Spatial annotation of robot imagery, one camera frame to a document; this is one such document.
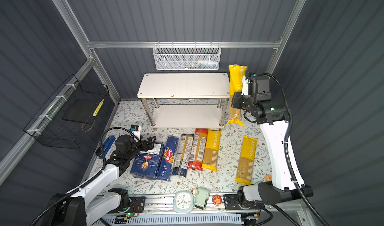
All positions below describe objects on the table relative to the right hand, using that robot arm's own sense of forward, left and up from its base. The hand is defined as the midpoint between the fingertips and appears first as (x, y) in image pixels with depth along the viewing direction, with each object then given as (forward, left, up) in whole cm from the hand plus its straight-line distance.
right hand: (236, 97), depth 66 cm
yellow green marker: (+4, +70, -10) cm, 71 cm away
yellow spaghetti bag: (-14, -10, -38) cm, 42 cm away
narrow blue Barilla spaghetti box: (-21, +36, -35) cm, 55 cm away
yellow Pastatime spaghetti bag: (-7, +9, -38) cm, 39 cm away
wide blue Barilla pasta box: (-18, +46, -32) cm, 59 cm away
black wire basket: (-5, +82, -8) cm, 83 cm away
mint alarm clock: (-35, +25, -36) cm, 56 cm away
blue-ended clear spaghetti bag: (-11, +27, -37) cm, 47 cm away
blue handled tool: (-3, +77, -38) cm, 86 cm away
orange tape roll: (-23, -21, -40) cm, 51 cm away
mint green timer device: (-33, +16, -35) cm, 50 cm away
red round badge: (-34, +8, -39) cm, 52 cm away
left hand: (-4, +46, -27) cm, 54 cm away
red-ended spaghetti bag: (-7, +18, -37) cm, 42 cm away
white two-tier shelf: (+36, +28, -38) cm, 60 cm away
